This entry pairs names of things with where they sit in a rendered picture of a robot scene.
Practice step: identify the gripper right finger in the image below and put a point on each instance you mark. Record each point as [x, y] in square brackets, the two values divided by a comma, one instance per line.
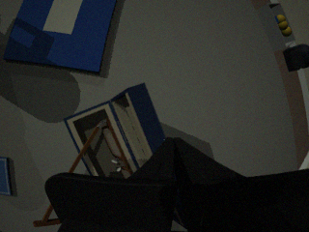
[215, 198]

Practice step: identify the dark blue notebook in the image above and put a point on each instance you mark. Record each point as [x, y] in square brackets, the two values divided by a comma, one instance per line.
[61, 33]

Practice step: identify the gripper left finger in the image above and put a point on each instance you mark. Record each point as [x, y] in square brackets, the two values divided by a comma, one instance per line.
[147, 203]

